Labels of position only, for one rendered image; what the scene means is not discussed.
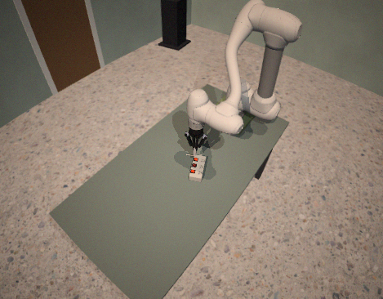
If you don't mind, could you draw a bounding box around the white power strip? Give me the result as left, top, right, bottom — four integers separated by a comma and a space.
187, 154, 206, 182

